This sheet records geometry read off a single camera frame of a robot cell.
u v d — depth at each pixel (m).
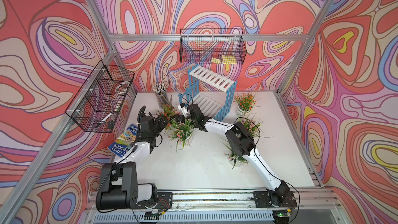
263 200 0.73
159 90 0.97
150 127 0.69
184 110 0.93
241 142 0.66
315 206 0.72
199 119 0.84
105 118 0.73
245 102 0.93
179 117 0.88
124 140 0.91
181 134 0.80
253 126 0.84
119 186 0.42
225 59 0.82
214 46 0.96
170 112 0.89
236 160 0.78
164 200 0.72
